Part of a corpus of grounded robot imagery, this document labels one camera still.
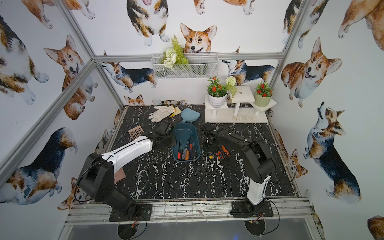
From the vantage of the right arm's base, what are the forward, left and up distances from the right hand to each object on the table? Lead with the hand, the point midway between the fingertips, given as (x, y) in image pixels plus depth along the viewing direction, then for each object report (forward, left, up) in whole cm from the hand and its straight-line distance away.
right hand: (207, 150), depth 91 cm
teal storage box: (+14, +16, 0) cm, 21 cm away
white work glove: (+34, +34, -2) cm, 48 cm away
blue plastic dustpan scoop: (+32, +13, -4) cm, 35 cm away
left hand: (+5, +19, +6) cm, 21 cm away
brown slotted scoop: (+17, +50, -4) cm, 53 cm away
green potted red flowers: (+27, -35, +20) cm, 48 cm away
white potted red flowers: (+24, -6, +24) cm, 35 cm away
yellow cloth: (+36, +23, -4) cm, 43 cm away
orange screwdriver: (+1, -11, -2) cm, 11 cm away
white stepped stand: (+33, -27, 0) cm, 43 cm away
